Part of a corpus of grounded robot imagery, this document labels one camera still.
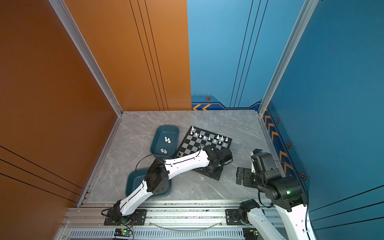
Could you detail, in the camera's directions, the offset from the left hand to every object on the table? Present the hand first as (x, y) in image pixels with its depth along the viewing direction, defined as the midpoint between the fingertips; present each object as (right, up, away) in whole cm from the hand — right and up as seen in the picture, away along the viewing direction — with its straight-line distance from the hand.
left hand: (215, 174), depth 84 cm
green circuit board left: (-44, -23, -13) cm, 52 cm away
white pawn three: (-8, +21, +18) cm, 29 cm away
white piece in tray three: (-33, +11, +13) cm, 37 cm away
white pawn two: (-11, +22, +19) cm, 31 cm away
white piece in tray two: (-29, +17, +17) cm, 38 cm away
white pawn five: (-2, +19, +17) cm, 25 cm away
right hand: (+10, +6, -19) cm, 23 cm away
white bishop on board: (+4, +20, +17) cm, 27 cm away
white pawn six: (+1, +17, +15) cm, 23 cm away
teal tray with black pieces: (-46, -2, +1) cm, 46 cm away
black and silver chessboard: (-10, +18, +18) cm, 28 cm away
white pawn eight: (+7, +15, +14) cm, 22 cm away
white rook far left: (-14, +26, +24) cm, 37 cm away
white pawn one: (-15, +22, +21) cm, 34 cm away
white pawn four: (-5, +20, +18) cm, 27 cm away
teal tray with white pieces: (-33, +17, +18) cm, 41 cm away
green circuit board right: (+15, -24, -14) cm, 31 cm away
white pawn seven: (+5, +16, +15) cm, 23 cm away
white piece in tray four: (-31, +11, +12) cm, 35 cm away
